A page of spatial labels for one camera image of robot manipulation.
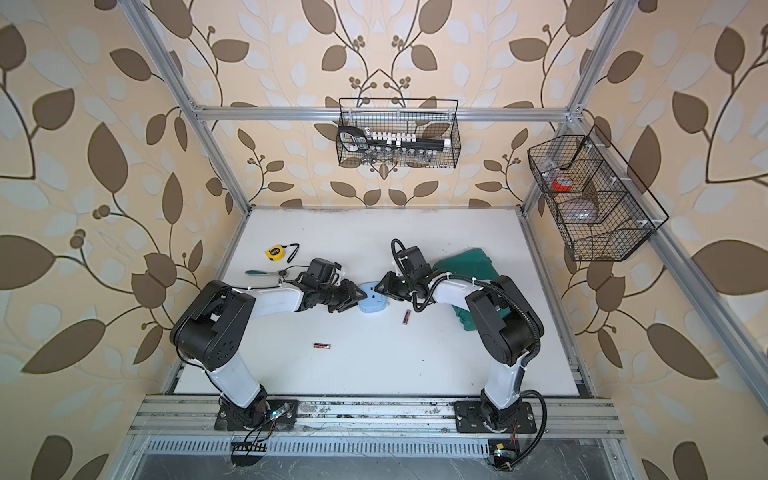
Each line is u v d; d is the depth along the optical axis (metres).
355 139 0.84
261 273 1.02
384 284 0.84
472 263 0.99
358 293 0.89
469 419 0.73
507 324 0.49
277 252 1.05
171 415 0.76
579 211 0.72
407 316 0.91
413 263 0.75
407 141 0.81
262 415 0.68
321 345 0.86
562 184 0.81
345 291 0.84
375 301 0.91
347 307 0.87
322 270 0.77
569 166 0.89
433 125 0.94
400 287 0.83
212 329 0.48
